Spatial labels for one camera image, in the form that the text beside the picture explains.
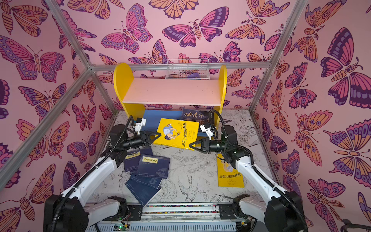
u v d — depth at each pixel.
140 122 0.71
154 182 0.82
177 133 0.72
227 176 0.84
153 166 0.87
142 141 0.65
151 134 0.70
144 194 0.79
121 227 0.72
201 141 0.66
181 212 0.75
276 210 0.38
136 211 0.73
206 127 0.69
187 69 0.98
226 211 0.73
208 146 0.63
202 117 0.92
